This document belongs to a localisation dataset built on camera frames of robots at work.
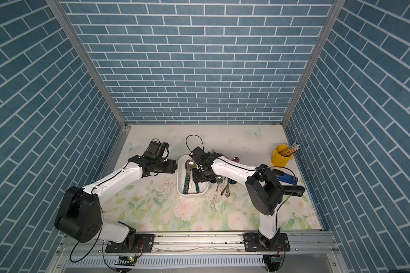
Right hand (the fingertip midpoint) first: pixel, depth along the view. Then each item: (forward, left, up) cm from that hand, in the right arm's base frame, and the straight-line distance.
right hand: (197, 180), depth 88 cm
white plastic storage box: (+6, +10, -4) cm, 12 cm away
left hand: (+4, +12, +5) cm, 13 cm away
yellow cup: (+16, -45, 0) cm, 48 cm away
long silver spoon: (+2, -12, -3) cm, 12 cm away
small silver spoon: (-4, -16, -5) cm, 18 cm away
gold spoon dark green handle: (+10, +4, -2) cm, 11 cm away
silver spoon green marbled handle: (+9, +7, -3) cm, 12 cm away
